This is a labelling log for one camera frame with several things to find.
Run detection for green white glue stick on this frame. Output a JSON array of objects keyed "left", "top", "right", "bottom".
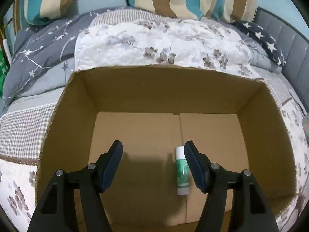
[{"left": 175, "top": 146, "right": 190, "bottom": 195}]

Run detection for brown cardboard box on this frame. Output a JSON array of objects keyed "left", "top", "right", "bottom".
[{"left": 36, "top": 66, "right": 296, "bottom": 231}]

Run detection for grey star pattern blanket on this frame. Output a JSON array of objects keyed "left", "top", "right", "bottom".
[{"left": 2, "top": 12, "right": 97, "bottom": 108}]

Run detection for green shopping bag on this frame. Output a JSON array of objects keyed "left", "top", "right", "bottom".
[{"left": 0, "top": 49, "right": 9, "bottom": 97}]

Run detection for grey padded headboard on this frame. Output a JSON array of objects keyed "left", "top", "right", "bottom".
[{"left": 254, "top": 7, "right": 308, "bottom": 110}]

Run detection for navy star pillow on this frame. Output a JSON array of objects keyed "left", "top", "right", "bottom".
[{"left": 232, "top": 20, "right": 286, "bottom": 67}]

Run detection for white floral quilt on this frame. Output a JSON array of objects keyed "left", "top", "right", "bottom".
[{"left": 1, "top": 9, "right": 308, "bottom": 231}]

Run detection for left striped pillow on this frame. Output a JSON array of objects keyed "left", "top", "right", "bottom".
[{"left": 13, "top": 0, "right": 73, "bottom": 29}]

